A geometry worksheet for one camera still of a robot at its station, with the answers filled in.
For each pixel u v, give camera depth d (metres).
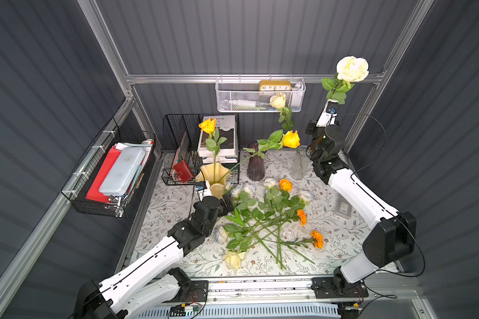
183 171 0.99
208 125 0.76
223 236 0.83
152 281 0.47
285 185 1.00
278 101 0.79
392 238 0.43
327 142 0.56
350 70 0.54
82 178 0.63
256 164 1.09
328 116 0.59
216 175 0.89
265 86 0.87
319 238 0.81
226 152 0.88
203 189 0.65
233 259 0.77
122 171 0.70
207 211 0.56
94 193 0.66
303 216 0.87
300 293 0.74
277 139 0.68
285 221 0.91
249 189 0.97
